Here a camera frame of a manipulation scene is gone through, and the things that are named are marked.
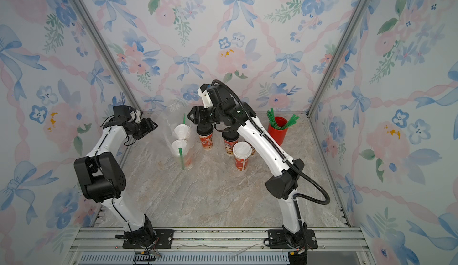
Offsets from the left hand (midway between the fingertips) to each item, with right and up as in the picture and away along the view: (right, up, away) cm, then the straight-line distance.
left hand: (153, 126), depth 93 cm
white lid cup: (+17, -8, -10) cm, 21 cm away
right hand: (+26, +4, -22) cm, 34 cm away
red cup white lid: (+45, -12, -12) cm, 48 cm away
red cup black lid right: (+40, -6, -6) cm, 41 cm away
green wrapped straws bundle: (+72, +2, -2) cm, 72 cm away
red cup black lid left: (+28, -3, -4) cm, 28 cm away
